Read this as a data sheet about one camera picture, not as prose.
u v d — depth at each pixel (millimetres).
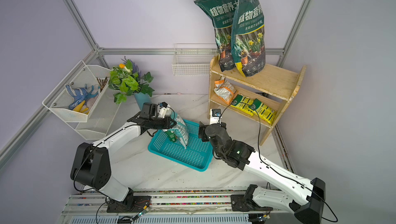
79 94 717
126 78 830
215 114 581
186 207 733
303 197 387
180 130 839
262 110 809
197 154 905
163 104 817
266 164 447
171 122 839
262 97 908
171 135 905
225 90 872
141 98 979
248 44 624
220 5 614
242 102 860
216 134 481
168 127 838
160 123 765
